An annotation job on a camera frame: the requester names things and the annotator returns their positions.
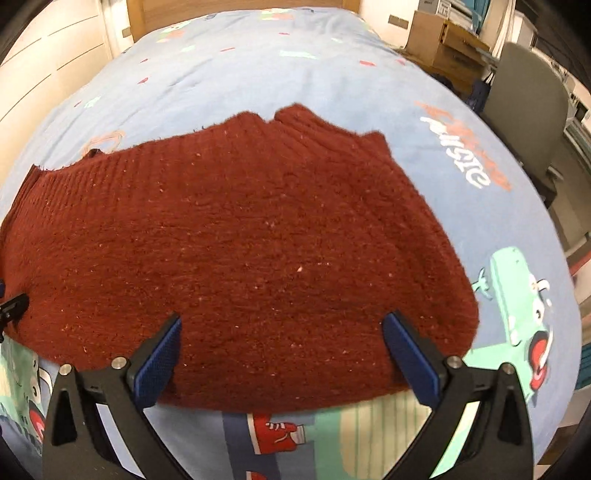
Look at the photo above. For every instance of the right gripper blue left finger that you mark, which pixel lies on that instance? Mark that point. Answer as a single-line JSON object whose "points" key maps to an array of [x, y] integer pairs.
{"points": [[76, 444]]}

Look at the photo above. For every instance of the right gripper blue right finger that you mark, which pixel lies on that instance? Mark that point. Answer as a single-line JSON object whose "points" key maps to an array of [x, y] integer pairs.
{"points": [[499, 443]]}

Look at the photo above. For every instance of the dark red knit sweater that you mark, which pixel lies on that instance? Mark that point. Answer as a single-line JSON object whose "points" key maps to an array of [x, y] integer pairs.
{"points": [[282, 244]]}

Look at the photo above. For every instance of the stacked teal folded cloths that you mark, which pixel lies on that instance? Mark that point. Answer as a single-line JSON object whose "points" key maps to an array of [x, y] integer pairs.
{"points": [[584, 374]]}

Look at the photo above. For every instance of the white wardrobe doors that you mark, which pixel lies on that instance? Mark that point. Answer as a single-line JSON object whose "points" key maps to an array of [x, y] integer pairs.
{"points": [[60, 50]]}

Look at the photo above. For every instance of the wooden bed headboard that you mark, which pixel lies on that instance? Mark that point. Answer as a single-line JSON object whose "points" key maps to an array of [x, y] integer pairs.
{"points": [[146, 16]]}

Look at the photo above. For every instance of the grey office chair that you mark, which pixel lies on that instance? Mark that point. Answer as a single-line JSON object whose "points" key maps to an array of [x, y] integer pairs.
{"points": [[527, 109]]}

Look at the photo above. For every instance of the black backpack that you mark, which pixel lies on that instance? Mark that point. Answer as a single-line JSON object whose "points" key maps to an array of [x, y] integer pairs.
{"points": [[481, 88]]}

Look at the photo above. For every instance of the wooden desk with drawers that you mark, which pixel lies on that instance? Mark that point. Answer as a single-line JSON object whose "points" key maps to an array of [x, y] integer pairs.
{"points": [[446, 50]]}

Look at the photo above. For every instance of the blue dinosaur print bedsheet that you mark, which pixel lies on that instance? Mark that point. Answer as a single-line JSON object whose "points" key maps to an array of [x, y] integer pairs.
{"points": [[202, 71]]}

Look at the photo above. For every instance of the white printer on desk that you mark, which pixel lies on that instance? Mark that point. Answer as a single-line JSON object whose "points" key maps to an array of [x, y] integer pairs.
{"points": [[456, 11]]}

